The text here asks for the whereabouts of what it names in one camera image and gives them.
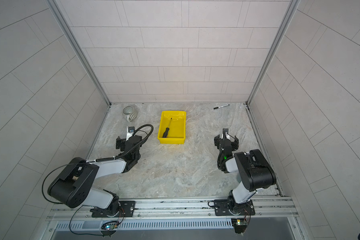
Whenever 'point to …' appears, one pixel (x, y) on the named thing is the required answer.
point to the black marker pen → (221, 106)
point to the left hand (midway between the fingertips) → (131, 133)
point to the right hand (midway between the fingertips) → (226, 134)
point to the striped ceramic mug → (129, 113)
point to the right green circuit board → (239, 224)
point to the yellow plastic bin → (177, 128)
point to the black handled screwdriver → (165, 133)
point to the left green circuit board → (109, 226)
